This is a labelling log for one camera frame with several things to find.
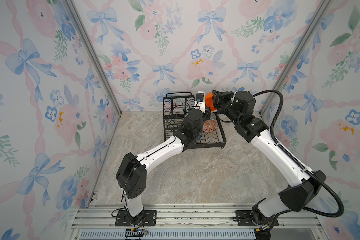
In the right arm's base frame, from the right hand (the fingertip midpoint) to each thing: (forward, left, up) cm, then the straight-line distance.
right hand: (211, 88), depth 67 cm
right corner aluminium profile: (+31, -52, -33) cm, 69 cm away
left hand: (+1, +3, -6) cm, 7 cm away
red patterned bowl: (+13, -6, -41) cm, 44 cm away
